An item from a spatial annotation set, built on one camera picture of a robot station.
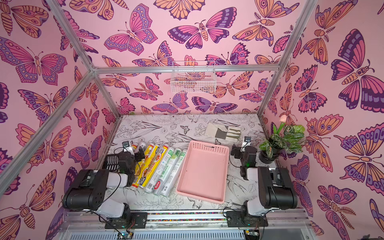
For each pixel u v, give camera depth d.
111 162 0.95
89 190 0.46
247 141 0.80
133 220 0.73
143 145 0.99
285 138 0.75
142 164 0.90
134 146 0.97
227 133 1.09
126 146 0.79
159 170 0.87
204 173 0.85
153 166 0.90
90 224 0.73
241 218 0.71
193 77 0.95
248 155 0.72
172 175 0.85
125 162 0.70
